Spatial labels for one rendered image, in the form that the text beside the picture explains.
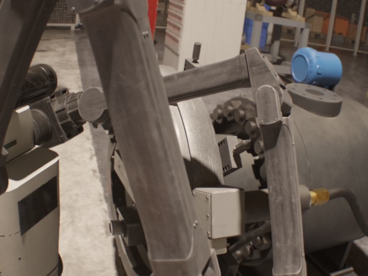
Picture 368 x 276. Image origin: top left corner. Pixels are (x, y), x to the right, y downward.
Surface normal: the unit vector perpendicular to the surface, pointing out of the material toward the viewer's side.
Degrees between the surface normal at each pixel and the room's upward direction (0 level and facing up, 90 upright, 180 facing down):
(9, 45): 91
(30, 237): 90
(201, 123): 37
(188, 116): 32
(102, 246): 0
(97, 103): 70
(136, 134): 89
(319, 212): 83
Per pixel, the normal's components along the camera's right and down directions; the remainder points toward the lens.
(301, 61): -0.92, 0.04
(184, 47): 0.27, 0.38
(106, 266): 0.12, -0.92
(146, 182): -0.36, 0.32
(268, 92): -0.43, -0.07
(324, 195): 0.39, -0.13
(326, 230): 0.35, 0.54
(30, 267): 0.94, 0.22
